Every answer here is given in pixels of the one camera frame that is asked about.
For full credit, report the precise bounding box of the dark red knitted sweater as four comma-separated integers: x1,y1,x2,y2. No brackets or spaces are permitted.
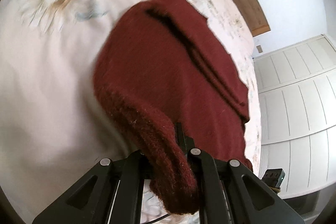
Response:
93,0,252,214

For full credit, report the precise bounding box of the black device on stand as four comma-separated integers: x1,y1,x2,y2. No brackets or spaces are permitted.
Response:
261,168,285,194

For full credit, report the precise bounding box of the floral cream bed duvet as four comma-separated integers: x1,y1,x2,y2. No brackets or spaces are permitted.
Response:
1,0,261,223

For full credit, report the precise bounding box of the white panelled wardrobe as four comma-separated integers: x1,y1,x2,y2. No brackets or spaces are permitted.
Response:
254,35,335,199

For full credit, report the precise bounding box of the beige wall switch plate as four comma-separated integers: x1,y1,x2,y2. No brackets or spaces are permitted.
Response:
256,45,263,53

